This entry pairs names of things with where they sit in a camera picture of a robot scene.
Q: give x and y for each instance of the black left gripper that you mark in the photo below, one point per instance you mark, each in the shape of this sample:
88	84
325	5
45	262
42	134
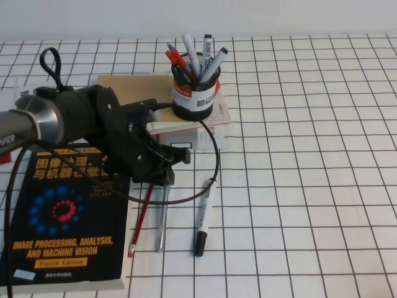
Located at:
120	132

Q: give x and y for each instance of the grey gel pen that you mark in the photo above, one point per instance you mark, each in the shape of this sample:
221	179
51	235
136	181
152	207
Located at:
162	225

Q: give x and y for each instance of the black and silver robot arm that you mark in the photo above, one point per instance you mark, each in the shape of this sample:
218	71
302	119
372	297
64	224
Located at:
56	117

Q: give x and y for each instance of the black mesh pen holder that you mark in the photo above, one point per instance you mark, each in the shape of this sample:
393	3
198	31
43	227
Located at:
192	101

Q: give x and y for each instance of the red pen in holder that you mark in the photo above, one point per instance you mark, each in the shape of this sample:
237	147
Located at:
178	62

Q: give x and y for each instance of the grey barcode marker in holder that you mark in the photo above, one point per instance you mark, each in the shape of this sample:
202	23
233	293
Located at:
206	53

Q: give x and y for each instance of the white marker in holder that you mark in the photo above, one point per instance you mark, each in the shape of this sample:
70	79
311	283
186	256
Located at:
189	46

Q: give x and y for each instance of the red striped pencil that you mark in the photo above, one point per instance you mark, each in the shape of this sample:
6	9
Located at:
139	224

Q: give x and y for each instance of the white box under books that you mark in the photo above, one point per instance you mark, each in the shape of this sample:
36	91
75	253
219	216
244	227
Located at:
195	139

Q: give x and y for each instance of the white marker black cap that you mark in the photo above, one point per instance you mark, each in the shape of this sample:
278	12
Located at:
202	231

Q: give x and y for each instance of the brown kraft cover notebook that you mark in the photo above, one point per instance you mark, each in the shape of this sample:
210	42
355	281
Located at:
132	89

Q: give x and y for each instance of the grey marker leaning right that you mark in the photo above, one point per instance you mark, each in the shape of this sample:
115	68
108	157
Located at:
214	65

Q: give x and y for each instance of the black image processing textbook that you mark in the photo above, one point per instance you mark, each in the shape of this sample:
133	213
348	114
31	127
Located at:
69	228

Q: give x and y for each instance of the white booklet with robot picture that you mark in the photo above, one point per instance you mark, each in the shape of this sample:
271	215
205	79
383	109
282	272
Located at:
8	100

